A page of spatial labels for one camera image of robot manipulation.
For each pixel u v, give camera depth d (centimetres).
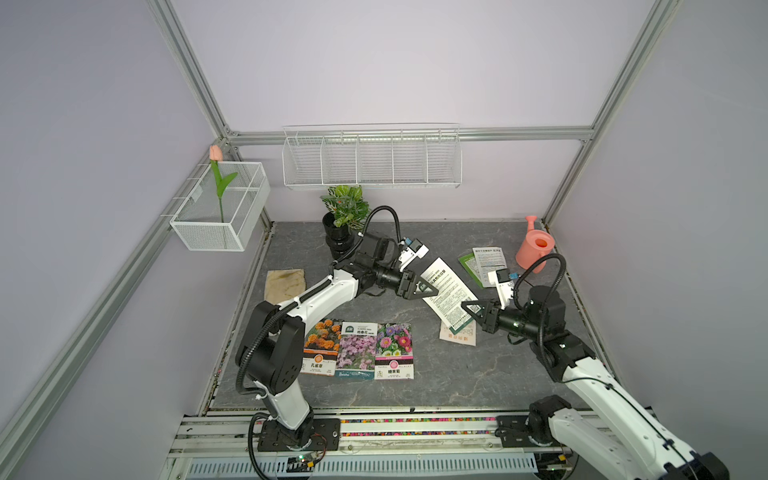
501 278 68
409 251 74
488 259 109
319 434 74
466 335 90
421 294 77
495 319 65
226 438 76
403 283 70
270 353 46
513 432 74
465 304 74
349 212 90
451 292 75
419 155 104
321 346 89
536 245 99
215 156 83
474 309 72
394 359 87
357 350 87
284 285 102
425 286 76
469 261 108
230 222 70
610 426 47
